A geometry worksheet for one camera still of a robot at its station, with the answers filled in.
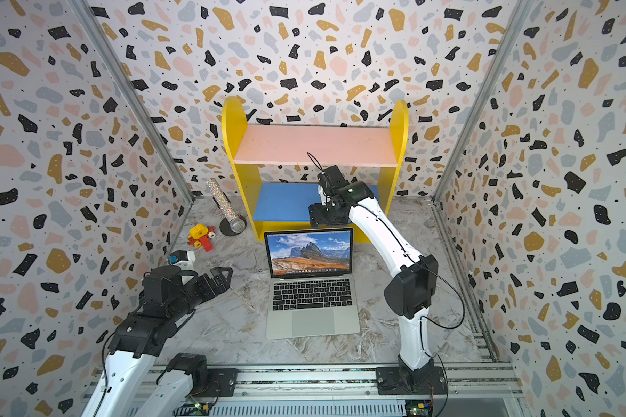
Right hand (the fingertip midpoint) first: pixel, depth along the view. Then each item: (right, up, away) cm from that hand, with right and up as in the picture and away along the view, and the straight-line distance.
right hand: (318, 220), depth 84 cm
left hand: (-26, -15, -10) cm, 32 cm away
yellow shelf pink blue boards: (-13, +5, +15) cm, 21 cm away
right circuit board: (+28, -52, -12) cm, 60 cm away
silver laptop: (-3, -25, +9) cm, 26 cm away
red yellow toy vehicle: (-48, -6, +20) cm, 52 cm away
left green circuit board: (-33, -50, -13) cm, 62 cm away
